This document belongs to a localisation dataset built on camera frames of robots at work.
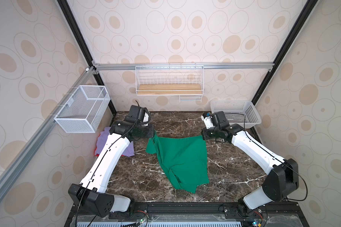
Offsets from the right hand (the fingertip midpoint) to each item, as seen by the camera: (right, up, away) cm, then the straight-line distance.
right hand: (200, 133), depth 84 cm
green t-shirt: (-8, -17, +5) cm, 19 cm away
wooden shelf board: (-18, +30, +14) cm, 38 cm away
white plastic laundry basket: (+43, +16, +37) cm, 59 cm away
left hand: (-25, +3, -10) cm, 27 cm away
